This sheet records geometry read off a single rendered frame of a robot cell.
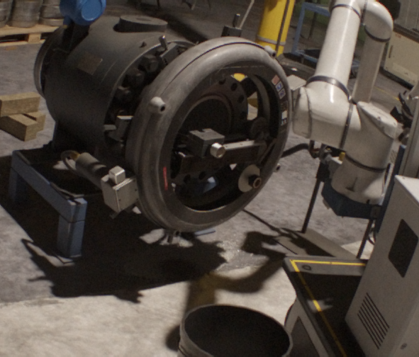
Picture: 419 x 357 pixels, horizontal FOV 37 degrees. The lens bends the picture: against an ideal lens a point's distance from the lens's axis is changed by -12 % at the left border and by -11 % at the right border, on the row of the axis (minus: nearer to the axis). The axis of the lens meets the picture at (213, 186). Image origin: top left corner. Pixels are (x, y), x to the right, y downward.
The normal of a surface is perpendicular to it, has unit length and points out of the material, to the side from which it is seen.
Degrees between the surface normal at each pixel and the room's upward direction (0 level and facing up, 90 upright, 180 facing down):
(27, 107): 90
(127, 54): 42
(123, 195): 90
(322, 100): 37
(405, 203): 90
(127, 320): 0
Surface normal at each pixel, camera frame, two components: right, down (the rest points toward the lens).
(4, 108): 0.70, 0.41
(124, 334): 0.22, -0.90
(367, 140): -0.23, 0.33
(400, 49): -0.86, 0.00
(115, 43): -0.24, -0.65
